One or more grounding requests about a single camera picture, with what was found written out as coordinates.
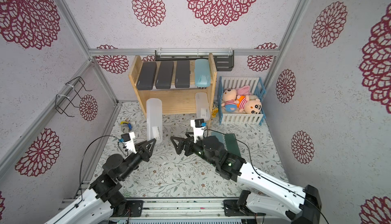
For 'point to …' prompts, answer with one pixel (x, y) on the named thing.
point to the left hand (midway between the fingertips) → (154, 141)
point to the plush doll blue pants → (230, 108)
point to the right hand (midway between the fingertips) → (181, 135)
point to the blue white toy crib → (227, 94)
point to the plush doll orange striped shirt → (244, 104)
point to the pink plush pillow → (245, 90)
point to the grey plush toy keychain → (126, 127)
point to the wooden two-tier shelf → (175, 100)
